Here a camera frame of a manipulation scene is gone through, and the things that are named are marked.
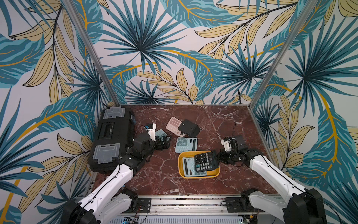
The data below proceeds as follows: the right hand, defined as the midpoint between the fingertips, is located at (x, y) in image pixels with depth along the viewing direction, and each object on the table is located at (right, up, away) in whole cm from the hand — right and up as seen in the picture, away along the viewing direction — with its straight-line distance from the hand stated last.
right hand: (215, 157), depth 82 cm
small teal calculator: (-35, +12, +18) cm, 41 cm away
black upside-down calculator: (-14, +16, +18) cm, 28 cm away
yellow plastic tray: (-3, -10, -1) cm, 10 cm away
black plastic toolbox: (-59, +13, -1) cm, 60 cm away
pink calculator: (-26, +18, +18) cm, 36 cm away
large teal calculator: (-15, -7, +1) cm, 16 cm away
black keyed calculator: (-5, -3, 0) cm, 6 cm away
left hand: (-29, +12, -4) cm, 32 cm away
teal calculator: (-16, +5, +12) cm, 21 cm away
